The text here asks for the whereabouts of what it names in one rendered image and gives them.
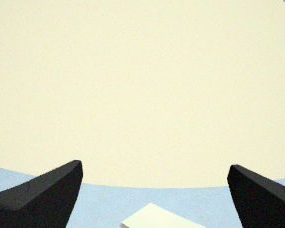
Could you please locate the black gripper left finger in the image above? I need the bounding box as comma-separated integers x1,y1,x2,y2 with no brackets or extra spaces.
0,159,83,228

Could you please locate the cream flat rectangular block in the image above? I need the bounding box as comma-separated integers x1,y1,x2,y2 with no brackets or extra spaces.
122,203,205,228

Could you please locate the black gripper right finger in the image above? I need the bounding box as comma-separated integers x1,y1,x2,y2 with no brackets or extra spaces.
227,163,285,228

